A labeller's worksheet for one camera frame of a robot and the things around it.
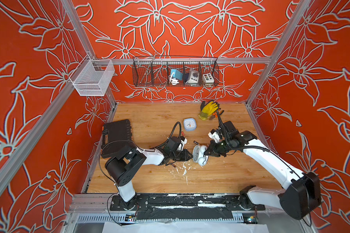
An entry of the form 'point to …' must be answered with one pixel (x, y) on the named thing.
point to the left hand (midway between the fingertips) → (193, 156)
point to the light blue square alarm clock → (190, 124)
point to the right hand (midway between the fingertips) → (202, 153)
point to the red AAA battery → (183, 133)
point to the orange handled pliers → (216, 114)
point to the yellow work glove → (207, 109)
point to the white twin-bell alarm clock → (198, 154)
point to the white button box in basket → (207, 78)
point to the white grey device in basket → (193, 76)
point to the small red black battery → (173, 165)
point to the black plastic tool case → (115, 134)
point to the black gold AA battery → (196, 142)
